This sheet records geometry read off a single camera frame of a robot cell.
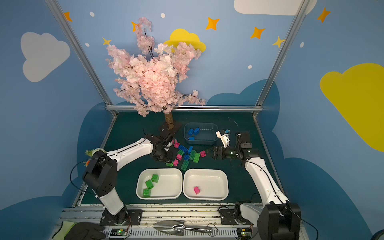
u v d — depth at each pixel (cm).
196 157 96
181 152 98
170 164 91
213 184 87
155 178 84
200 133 111
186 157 96
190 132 108
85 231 70
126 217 72
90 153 84
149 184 83
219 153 69
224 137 72
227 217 75
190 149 98
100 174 46
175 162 92
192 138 104
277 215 40
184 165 91
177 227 71
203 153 97
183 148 100
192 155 96
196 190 82
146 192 79
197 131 108
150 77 64
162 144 68
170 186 84
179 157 95
